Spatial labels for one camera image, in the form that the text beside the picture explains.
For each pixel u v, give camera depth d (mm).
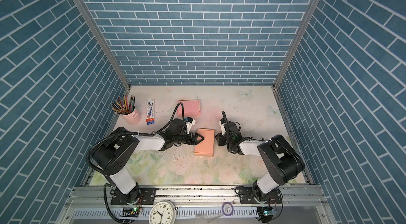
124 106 954
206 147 869
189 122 848
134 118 938
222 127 860
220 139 836
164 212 666
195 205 724
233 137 729
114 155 472
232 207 707
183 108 847
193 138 823
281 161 458
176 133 758
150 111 1048
